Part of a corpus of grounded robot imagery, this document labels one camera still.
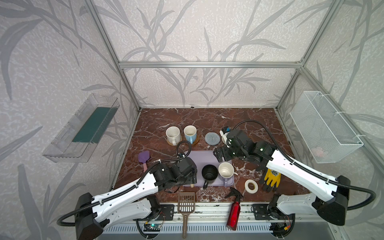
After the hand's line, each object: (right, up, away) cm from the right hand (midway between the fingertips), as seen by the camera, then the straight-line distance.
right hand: (220, 145), depth 75 cm
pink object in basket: (+48, -3, -2) cm, 48 cm away
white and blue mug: (-17, +4, +23) cm, 29 cm away
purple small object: (-46, -10, +18) cm, 51 cm away
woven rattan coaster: (-25, -2, +27) cm, 37 cm away
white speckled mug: (-29, +4, +23) cm, 37 cm away
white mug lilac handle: (+5, -17, +11) cm, 20 cm away
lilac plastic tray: (-10, -5, -7) cm, 13 cm away
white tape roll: (+15, -25, +6) cm, 30 cm away
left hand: (-14, -15, 0) cm, 20 cm away
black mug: (-5, -18, +9) cm, 21 cm away
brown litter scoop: (-18, -32, +2) cm, 37 cm away
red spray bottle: (+6, -33, -5) cm, 34 cm away
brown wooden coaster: (-14, -3, +24) cm, 28 cm away
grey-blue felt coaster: (-3, 0, +27) cm, 27 cm away
